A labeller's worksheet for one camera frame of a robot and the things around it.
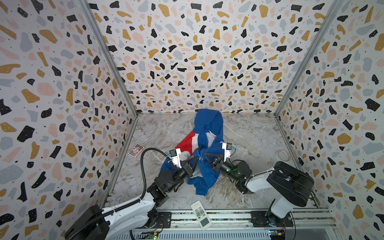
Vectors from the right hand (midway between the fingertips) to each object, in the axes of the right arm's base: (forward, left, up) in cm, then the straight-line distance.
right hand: (203, 154), depth 72 cm
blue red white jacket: (+23, -2, -19) cm, 30 cm away
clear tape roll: (+13, -53, -24) cm, 59 cm away
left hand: (-2, +2, 0) cm, 3 cm away
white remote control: (-22, +1, -22) cm, 31 cm away
